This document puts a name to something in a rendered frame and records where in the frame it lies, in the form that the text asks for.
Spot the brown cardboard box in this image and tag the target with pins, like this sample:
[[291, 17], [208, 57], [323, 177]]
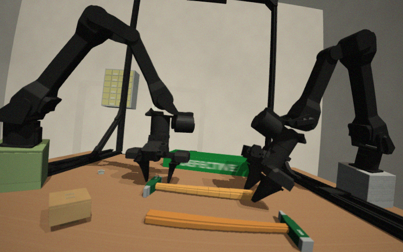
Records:
[[68, 207]]

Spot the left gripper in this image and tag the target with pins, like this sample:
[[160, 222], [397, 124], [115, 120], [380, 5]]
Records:
[[275, 179]]

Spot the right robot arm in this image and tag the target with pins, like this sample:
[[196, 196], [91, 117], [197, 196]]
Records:
[[21, 128]]

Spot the green bin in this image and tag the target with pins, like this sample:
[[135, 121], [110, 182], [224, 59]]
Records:
[[216, 163]]

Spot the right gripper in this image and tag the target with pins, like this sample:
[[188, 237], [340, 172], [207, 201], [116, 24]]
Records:
[[179, 157]]

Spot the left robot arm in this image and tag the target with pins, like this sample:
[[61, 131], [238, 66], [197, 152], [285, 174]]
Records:
[[356, 53]]

